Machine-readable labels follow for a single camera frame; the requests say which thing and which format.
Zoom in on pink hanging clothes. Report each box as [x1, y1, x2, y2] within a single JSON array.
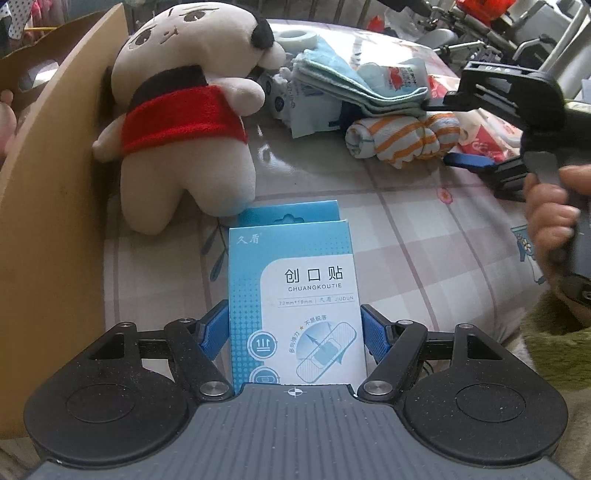
[[28, 0, 57, 29]]

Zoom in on white red-print tissue pack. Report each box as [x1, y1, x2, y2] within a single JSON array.
[[358, 58, 430, 93]]

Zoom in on white tape roll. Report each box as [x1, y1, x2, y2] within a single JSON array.
[[276, 25, 319, 51]]

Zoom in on white plush doll red top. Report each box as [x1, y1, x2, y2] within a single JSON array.
[[91, 0, 288, 236]]

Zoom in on wheelchair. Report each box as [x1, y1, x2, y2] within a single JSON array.
[[429, 0, 591, 77]]

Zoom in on person's right hand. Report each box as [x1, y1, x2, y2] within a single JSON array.
[[523, 165, 591, 278]]

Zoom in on black padded seat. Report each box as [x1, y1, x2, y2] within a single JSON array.
[[383, 0, 431, 14]]

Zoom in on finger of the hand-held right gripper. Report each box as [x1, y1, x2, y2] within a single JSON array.
[[443, 153, 532, 202], [339, 90, 476, 126]]

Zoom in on pink plush toy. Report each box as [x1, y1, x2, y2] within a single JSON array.
[[0, 90, 19, 160]]

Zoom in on plaid floral tablecloth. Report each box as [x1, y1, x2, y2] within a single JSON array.
[[104, 18, 555, 384]]

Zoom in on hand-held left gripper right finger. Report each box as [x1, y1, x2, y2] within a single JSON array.
[[358, 304, 506, 403]]

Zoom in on white polka dot cloth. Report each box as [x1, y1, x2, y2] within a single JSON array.
[[0, 0, 29, 42]]

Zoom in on brown cardboard box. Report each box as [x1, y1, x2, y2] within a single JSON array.
[[0, 2, 130, 441]]

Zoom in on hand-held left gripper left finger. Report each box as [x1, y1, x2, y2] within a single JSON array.
[[88, 300, 236, 403]]

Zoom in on blue and white plastic packet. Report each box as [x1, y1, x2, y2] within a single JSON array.
[[259, 69, 352, 139]]

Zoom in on orange striped white cloth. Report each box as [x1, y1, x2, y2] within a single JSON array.
[[345, 113, 462, 170]]

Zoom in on blue bandage box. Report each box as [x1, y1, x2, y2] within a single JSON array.
[[228, 199, 370, 398]]

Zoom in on light blue towel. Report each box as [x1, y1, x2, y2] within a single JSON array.
[[291, 37, 432, 118]]

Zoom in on pink wet wipes pack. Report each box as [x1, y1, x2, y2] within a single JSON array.
[[427, 74, 527, 162]]

